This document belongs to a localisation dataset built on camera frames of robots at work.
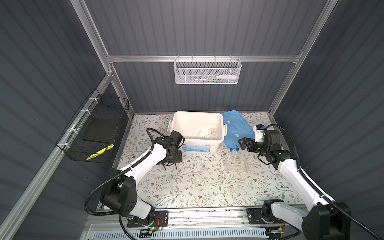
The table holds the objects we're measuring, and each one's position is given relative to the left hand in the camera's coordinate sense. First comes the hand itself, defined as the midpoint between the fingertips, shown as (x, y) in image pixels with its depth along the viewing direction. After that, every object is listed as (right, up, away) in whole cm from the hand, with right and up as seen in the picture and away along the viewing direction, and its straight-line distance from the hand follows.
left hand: (170, 159), depth 85 cm
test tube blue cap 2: (+34, +6, -3) cm, 35 cm away
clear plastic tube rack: (+40, -5, +7) cm, 41 cm away
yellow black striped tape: (-26, +9, -16) cm, 32 cm away
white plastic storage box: (+19, +15, +22) cm, 33 cm away
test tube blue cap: (+37, +6, -4) cm, 38 cm away
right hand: (+44, +10, -2) cm, 45 cm away
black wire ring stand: (-4, -6, +4) cm, 8 cm away
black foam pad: (-32, +17, -12) cm, 38 cm away
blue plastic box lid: (+47, +18, +27) cm, 57 cm away
